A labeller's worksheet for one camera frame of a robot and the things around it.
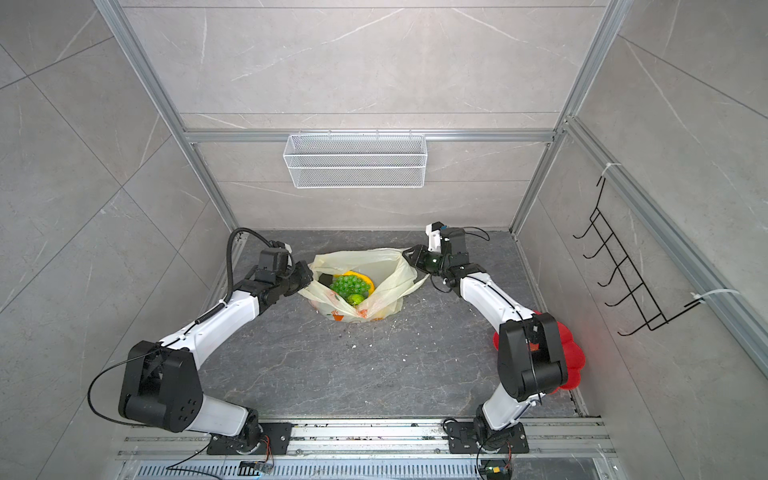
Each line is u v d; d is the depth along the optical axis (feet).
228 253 2.08
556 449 2.40
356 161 3.31
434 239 2.65
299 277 2.55
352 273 3.38
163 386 1.39
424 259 2.56
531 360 1.54
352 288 3.24
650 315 1.96
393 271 2.85
